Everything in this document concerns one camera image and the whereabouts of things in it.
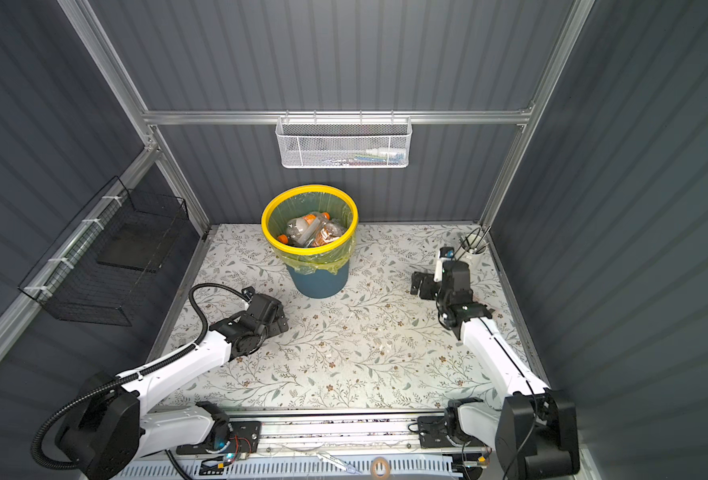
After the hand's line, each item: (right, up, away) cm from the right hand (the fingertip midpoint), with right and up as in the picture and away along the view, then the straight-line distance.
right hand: (433, 277), depth 85 cm
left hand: (-48, -13, +2) cm, 50 cm away
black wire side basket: (-86, +2, -12) cm, 87 cm away
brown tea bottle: (-30, +13, -8) cm, 34 cm away
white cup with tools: (+18, +9, +17) cm, 26 cm away
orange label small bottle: (-38, +14, 0) cm, 41 cm away
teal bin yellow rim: (-34, +2, -3) cm, 35 cm away
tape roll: (-16, -44, -15) cm, 49 cm away
